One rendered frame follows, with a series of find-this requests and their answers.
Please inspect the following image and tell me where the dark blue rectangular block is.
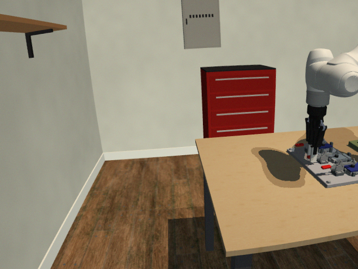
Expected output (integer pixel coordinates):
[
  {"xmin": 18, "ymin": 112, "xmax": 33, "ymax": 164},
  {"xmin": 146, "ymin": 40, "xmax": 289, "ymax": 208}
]
[
  {"xmin": 344, "ymin": 162, "xmax": 358, "ymax": 175},
  {"xmin": 318, "ymin": 143, "xmax": 333, "ymax": 152}
]

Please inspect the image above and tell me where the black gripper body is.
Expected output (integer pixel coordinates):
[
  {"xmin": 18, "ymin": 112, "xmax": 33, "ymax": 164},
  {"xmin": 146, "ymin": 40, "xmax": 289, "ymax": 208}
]
[{"xmin": 307, "ymin": 105, "xmax": 327, "ymax": 129}]

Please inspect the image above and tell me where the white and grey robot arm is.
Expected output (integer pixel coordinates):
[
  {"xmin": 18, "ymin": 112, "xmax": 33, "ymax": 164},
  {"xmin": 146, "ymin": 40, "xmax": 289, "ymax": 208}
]
[{"xmin": 305, "ymin": 45, "xmax": 358, "ymax": 107}]

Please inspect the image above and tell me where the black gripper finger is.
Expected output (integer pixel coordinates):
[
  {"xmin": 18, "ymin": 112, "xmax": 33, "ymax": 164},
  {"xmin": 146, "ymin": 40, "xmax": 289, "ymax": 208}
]
[
  {"xmin": 310, "ymin": 120, "xmax": 327, "ymax": 162},
  {"xmin": 305, "ymin": 117, "xmax": 313, "ymax": 156}
]

